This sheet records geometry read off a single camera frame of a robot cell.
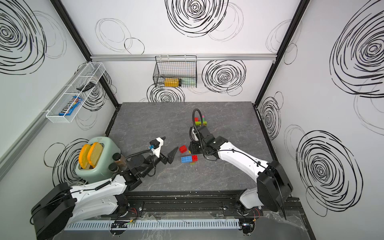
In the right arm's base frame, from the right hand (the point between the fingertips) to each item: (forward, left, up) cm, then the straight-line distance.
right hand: (191, 147), depth 82 cm
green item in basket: (+32, +2, +21) cm, 38 cm away
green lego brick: (+8, -6, +15) cm, 18 cm away
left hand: (-2, +10, +9) cm, 14 cm away
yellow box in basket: (+32, +13, +21) cm, 40 cm away
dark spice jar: (-11, +41, -2) cm, 43 cm away
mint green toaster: (-15, +44, +2) cm, 46 cm away
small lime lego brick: (-4, 0, -12) cm, 13 cm away
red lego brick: (+29, -2, -10) cm, 31 cm away
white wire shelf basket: (+42, +63, +22) cm, 79 cm away
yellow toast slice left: (-11, +50, +10) cm, 52 cm away
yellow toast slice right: (-9, +46, +9) cm, 48 cm away
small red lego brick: (+4, +6, -9) cm, 11 cm away
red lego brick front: (-3, -2, -7) cm, 8 cm away
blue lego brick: (-3, +3, -8) cm, 9 cm away
